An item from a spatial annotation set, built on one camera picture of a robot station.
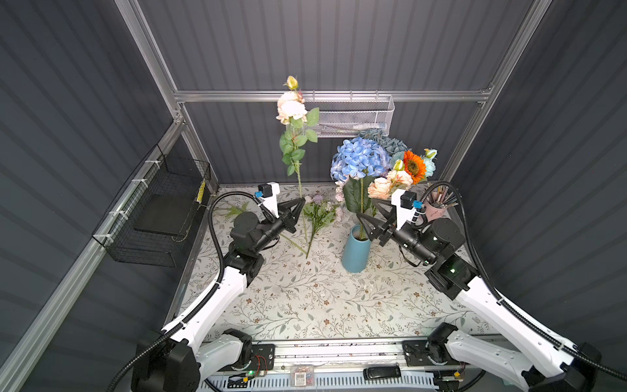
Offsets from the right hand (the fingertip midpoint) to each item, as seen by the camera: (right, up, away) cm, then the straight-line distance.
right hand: (371, 206), depth 61 cm
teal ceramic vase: (-1, -14, +17) cm, 22 cm away
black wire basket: (-63, -4, +11) cm, 64 cm away
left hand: (-16, +1, +6) cm, 17 cm away
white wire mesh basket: (-4, +38, +38) cm, 53 cm away
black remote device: (+7, -50, +12) cm, 52 cm away
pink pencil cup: (+34, -3, +38) cm, 51 cm away
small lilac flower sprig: (-13, -2, +41) cm, 43 cm away
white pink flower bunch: (-6, +4, +23) cm, 24 cm away
